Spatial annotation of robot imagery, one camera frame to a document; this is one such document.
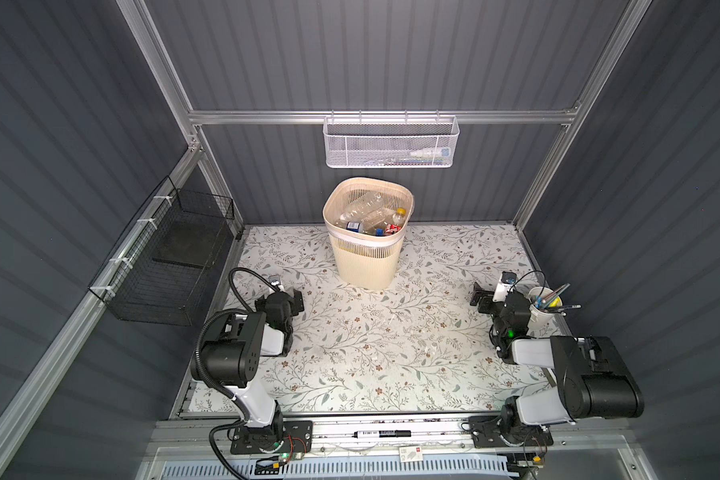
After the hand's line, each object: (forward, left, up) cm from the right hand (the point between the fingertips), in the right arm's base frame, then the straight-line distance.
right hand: (497, 286), depth 91 cm
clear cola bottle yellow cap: (+13, +31, +14) cm, 36 cm away
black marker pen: (-38, +36, -8) cm, 53 cm away
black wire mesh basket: (-6, +90, +20) cm, 92 cm away
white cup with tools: (-10, -11, +1) cm, 15 cm away
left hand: (0, +69, -4) cm, 69 cm away
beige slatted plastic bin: (+19, +40, +11) cm, 46 cm away
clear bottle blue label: (+15, +43, +13) cm, 47 cm away
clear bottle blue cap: (+16, +39, +20) cm, 46 cm away
